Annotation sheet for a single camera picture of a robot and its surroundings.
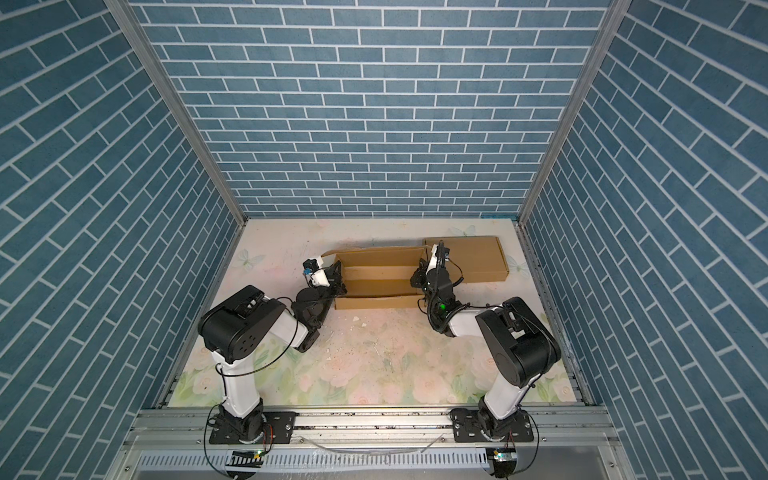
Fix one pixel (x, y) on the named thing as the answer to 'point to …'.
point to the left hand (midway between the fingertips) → (343, 264)
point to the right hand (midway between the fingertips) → (416, 258)
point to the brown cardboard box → (480, 258)
